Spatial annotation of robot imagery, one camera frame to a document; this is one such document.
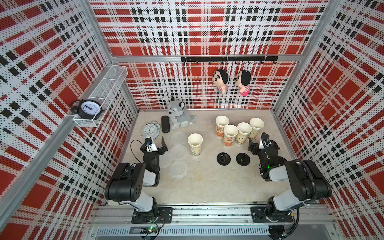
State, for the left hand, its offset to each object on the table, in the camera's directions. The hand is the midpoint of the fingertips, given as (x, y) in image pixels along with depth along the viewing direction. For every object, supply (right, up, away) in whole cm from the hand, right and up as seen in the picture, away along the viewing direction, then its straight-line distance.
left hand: (158, 138), depth 90 cm
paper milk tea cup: (+23, -2, -1) cm, 23 cm away
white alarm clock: (-9, +4, +15) cm, 18 cm away
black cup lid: (+41, -14, +3) cm, 43 cm away
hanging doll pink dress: (+53, +37, +4) cm, 65 cm away
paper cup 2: (+54, +6, +3) cm, 54 cm away
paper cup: (+44, +4, +1) cm, 44 cm away
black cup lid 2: (+53, -13, +2) cm, 54 cm away
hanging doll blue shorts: (+38, +37, +1) cm, 53 cm away
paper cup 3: (+62, +8, +5) cm, 63 cm away
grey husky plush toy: (+11, +13, +12) cm, 21 cm away
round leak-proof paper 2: (+11, -10, +7) cm, 16 cm away
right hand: (+63, 0, +2) cm, 63 cm away
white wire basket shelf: (-27, +26, -9) cm, 38 cm away
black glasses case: (0, +9, +20) cm, 22 cm away
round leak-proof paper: (+10, -1, +17) cm, 20 cm away
